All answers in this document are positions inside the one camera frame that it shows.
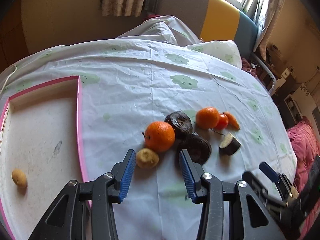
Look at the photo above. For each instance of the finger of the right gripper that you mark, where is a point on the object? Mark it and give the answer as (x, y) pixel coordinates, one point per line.
(272, 173)
(272, 204)

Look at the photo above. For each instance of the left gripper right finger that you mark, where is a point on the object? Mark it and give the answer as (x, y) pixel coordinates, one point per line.
(248, 216)

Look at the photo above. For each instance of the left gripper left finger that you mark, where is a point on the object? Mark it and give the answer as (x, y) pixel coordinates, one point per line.
(67, 215)

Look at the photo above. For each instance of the eggplant piece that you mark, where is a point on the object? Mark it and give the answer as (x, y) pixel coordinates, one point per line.
(229, 145)

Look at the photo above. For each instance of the dark wrinkled fruit front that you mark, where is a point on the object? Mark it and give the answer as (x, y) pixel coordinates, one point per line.
(198, 148)

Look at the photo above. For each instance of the dark wrinkled fruit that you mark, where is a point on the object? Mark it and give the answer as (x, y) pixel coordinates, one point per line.
(181, 123)
(198, 148)

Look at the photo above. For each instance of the small brown potato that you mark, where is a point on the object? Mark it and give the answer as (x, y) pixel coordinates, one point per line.
(19, 178)
(147, 158)

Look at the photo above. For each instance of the small orange carrot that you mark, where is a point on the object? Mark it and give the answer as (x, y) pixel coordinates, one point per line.
(232, 120)

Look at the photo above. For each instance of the red tomato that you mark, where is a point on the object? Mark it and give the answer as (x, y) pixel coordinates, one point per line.
(222, 123)

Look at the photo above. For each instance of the large orange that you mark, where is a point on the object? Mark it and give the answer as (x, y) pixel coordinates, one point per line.
(159, 136)

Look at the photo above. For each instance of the pink blanket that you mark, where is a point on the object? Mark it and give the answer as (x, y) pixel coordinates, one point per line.
(306, 147)

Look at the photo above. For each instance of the cluttered side shelf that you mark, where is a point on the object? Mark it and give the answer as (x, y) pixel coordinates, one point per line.
(292, 98)

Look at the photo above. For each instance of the pink rimmed white tray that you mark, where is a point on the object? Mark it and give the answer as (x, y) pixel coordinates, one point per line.
(40, 135)

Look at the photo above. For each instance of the white cloud print tablecloth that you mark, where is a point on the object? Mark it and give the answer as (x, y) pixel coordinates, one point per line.
(148, 73)

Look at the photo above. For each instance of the white cloud print pillow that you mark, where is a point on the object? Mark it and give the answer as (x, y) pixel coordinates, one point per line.
(226, 51)

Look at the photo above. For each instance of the grey yellow blue headboard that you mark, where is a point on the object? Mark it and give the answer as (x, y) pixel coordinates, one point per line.
(211, 20)

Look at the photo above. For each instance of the right patterned curtain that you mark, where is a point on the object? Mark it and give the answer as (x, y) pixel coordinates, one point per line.
(266, 16)

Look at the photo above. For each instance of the metal bed rail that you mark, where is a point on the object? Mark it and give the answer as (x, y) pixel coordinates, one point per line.
(266, 77)

